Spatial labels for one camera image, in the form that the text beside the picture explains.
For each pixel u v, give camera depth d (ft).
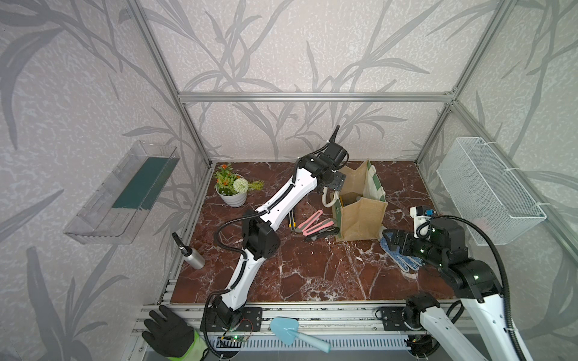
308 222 3.16
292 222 3.16
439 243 1.68
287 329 2.36
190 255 2.54
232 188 3.00
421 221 2.02
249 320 2.38
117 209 2.13
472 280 1.46
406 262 2.82
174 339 2.27
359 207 2.62
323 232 3.07
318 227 3.15
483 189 2.11
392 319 2.43
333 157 2.16
